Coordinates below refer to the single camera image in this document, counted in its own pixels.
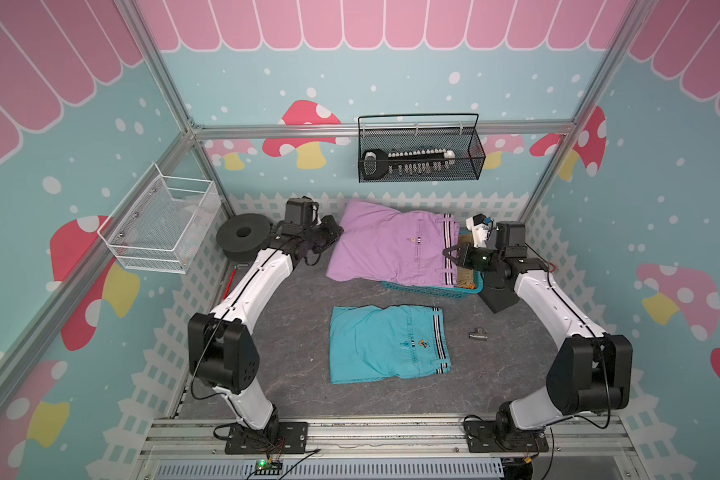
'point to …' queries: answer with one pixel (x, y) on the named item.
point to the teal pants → (375, 344)
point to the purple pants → (385, 246)
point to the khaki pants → (465, 274)
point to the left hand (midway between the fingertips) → (344, 232)
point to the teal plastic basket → (439, 290)
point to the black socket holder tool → (377, 163)
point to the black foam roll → (242, 236)
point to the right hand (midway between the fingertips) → (446, 250)
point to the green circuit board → (264, 467)
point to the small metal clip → (479, 333)
